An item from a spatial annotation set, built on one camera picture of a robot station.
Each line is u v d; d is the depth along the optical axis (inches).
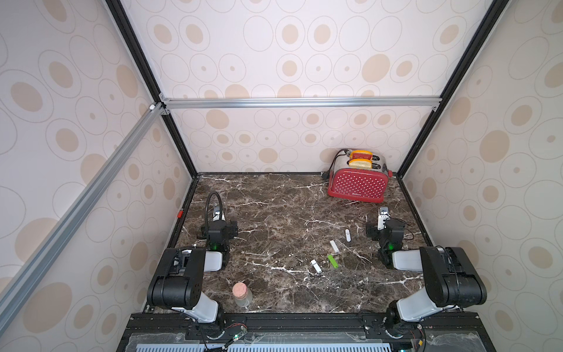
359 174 38.2
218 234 27.9
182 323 28.8
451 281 17.7
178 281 17.7
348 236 37.4
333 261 35.2
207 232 27.7
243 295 28.1
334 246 36.3
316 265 34.4
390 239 28.5
